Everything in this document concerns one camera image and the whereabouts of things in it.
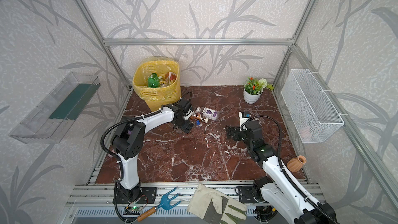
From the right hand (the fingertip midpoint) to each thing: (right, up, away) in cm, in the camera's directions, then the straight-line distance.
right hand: (234, 121), depth 82 cm
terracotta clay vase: (+29, -20, -7) cm, 36 cm away
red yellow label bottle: (-38, +25, +14) cm, 47 cm away
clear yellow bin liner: (-45, +33, +14) cm, 57 cm away
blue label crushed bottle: (-21, -3, +17) cm, 27 cm away
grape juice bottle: (-14, +2, +20) cm, 24 cm away
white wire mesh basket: (+29, +5, -20) cm, 35 cm away
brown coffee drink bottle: (-21, +1, +17) cm, 27 cm away
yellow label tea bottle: (-43, +22, +16) cm, 51 cm away
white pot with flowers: (+15, +18, +18) cm, 30 cm away
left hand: (-28, -2, +15) cm, 32 cm away
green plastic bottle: (-48, +23, +12) cm, 54 cm away
